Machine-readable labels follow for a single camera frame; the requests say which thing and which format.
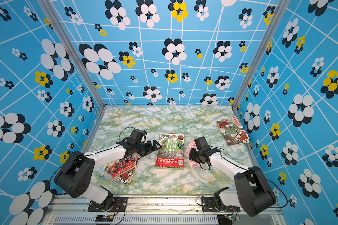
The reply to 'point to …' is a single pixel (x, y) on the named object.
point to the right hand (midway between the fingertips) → (192, 155)
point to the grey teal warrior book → (125, 178)
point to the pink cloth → (192, 144)
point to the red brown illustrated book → (232, 131)
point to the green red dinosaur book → (171, 154)
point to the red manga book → (124, 165)
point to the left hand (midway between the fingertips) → (159, 147)
